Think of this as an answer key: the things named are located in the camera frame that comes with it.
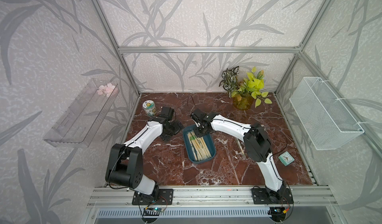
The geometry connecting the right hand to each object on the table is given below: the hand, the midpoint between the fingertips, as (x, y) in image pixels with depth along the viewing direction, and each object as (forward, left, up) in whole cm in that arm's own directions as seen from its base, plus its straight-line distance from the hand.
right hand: (198, 132), depth 94 cm
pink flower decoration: (+8, +46, +30) cm, 55 cm away
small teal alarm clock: (-17, -51, -2) cm, 53 cm away
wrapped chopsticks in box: (-3, +5, -2) cm, 6 cm away
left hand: (-2, +12, +5) cm, 13 cm away
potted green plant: (+21, -30, +14) cm, 39 cm away
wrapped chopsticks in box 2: (-12, -3, -3) cm, 12 cm away
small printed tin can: (+17, +34, +4) cm, 38 cm away
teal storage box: (-5, -7, +1) cm, 8 cm away
